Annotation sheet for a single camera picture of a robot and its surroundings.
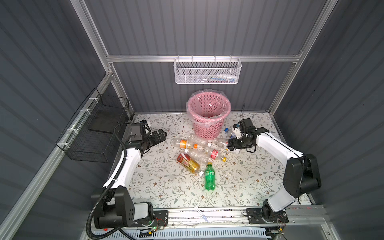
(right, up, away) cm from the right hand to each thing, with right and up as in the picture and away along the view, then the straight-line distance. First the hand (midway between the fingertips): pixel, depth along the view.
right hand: (236, 145), depth 91 cm
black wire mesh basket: (-76, +6, -20) cm, 79 cm away
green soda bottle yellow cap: (-17, -17, -8) cm, 25 cm away
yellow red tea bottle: (-31, -9, -4) cm, 32 cm away
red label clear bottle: (-14, -5, +1) cm, 15 cm away
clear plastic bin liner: (-17, +26, +16) cm, 35 cm away
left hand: (-46, +6, -6) cm, 47 cm away
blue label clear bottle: (-3, +10, +16) cm, 19 cm away
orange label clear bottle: (-33, 0, +6) cm, 34 cm away
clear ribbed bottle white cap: (-9, +1, +11) cm, 14 cm away
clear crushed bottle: (-23, -6, -1) cm, 23 cm away
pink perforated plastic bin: (-16, +8, +6) cm, 18 cm away
